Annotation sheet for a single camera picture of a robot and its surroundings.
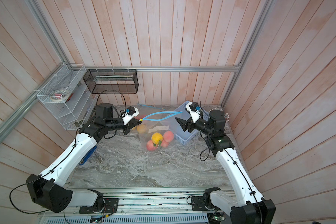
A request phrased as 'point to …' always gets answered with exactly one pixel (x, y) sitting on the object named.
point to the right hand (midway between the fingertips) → (181, 112)
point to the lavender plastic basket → (180, 135)
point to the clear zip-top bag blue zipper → (150, 117)
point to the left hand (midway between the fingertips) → (139, 123)
